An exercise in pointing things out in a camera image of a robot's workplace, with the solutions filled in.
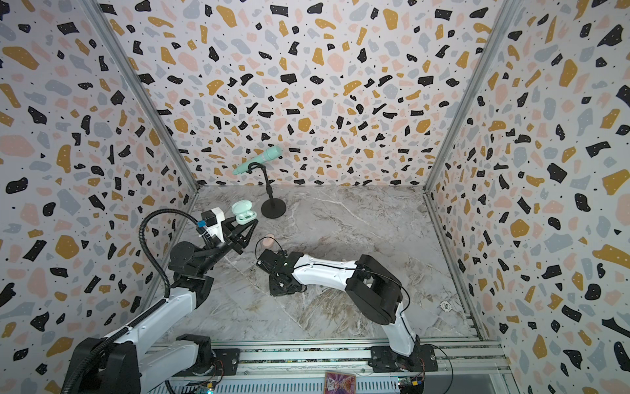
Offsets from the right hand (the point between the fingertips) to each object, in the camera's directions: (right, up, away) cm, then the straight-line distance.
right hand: (276, 287), depth 84 cm
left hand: (-3, +25, -15) cm, 29 cm away
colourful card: (+22, -22, -15) cm, 34 cm away
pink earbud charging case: (-7, +13, +16) cm, 22 cm away
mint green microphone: (-3, +46, +3) cm, 47 cm away
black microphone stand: (-8, +28, +28) cm, 40 cm away
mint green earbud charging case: (-6, +27, -14) cm, 31 cm away
